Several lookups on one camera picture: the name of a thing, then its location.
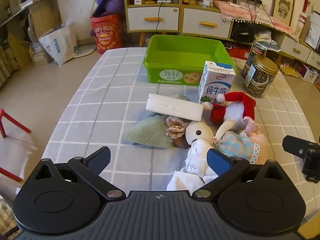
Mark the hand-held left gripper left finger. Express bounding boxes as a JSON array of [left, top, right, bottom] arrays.
[[34, 146, 126, 201]]

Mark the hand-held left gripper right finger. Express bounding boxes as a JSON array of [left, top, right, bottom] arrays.
[[192, 148, 283, 198]]

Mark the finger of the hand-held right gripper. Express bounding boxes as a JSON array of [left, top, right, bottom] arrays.
[[282, 135, 320, 158]]

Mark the pink doll blue dress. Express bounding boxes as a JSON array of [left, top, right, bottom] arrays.
[[215, 117, 268, 165]]

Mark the beige bunny doll white dress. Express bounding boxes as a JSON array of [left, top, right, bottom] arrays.
[[165, 116, 237, 192]]

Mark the green fluffy towel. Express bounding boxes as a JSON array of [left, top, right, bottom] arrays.
[[124, 114, 176, 150]]

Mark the green plastic bin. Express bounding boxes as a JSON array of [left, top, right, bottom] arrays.
[[142, 34, 238, 87]]

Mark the red santa plush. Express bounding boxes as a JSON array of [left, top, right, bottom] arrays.
[[202, 91, 257, 126]]

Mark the grey checked tablecloth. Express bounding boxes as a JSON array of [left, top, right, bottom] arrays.
[[43, 47, 317, 222]]

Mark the white foam block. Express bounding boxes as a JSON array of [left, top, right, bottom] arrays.
[[145, 93, 204, 122]]

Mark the clear jar gold lid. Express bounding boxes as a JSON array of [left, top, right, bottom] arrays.
[[243, 55, 279, 99]]

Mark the white blue milk carton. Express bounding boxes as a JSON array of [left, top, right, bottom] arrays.
[[198, 60, 238, 104]]

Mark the red stool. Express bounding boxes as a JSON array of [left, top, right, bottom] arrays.
[[0, 108, 32, 183]]

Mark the long low wooden cabinet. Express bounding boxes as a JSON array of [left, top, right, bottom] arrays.
[[271, 29, 320, 71]]

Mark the tall dark printed can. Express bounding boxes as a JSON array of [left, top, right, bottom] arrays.
[[241, 41, 272, 79]]

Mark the white paper bag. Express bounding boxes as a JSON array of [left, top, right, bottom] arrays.
[[38, 24, 78, 67]]

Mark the black box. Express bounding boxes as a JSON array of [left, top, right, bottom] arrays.
[[230, 21, 256, 43]]

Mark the red snack bucket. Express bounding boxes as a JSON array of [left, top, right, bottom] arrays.
[[89, 14, 123, 55]]

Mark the low wooden drawer cabinet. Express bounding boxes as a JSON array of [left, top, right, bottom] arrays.
[[180, 0, 235, 40]]

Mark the framed girl drawing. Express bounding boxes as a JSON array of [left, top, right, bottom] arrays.
[[272, 0, 296, 27]]

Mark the pink tasselled cloth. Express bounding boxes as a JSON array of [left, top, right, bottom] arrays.
[[213, 0, 300, 42]]

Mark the tall wooden shelf cabinet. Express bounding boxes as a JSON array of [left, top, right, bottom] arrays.
[[123, 0, 182, 47]]

